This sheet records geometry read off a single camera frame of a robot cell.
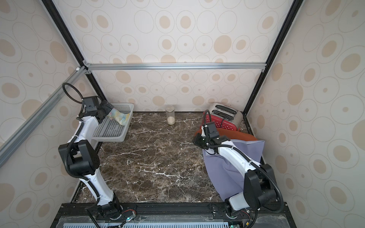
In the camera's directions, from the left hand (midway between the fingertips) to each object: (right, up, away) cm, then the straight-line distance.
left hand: (111, 104), depth 91 cm
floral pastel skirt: (-2, -8, +19) cm, 20 cm away
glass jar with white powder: (+36, -3, +12) cm, 39 cm away
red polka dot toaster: (+74, -8, +1) cm, 74 cm away
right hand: (+56, -22, -4) cm, 60 cm away
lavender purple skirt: (+72, -46, -7) cm, 86 cm away
